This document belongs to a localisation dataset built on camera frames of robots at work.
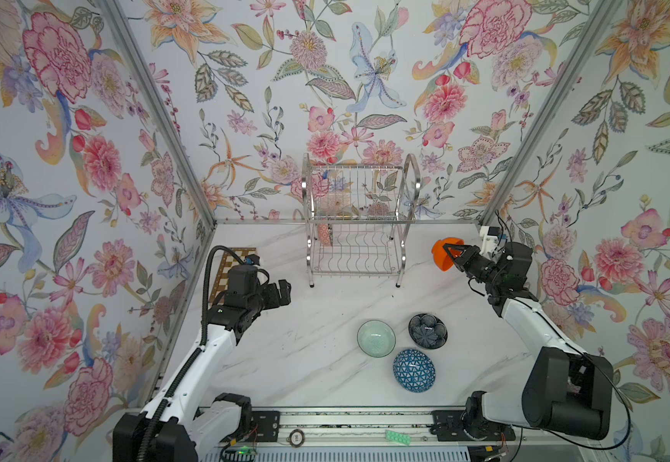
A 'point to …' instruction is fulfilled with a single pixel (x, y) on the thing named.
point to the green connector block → (398, 437)
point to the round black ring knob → (296, 438)
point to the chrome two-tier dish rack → (357, 217)
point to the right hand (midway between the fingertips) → (443, 242)
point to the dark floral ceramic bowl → (428, 331)
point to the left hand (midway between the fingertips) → (283, 285)
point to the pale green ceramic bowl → (375, 338)
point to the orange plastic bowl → (442, 257)
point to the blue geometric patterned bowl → (414, 371)
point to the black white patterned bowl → (324, 235)
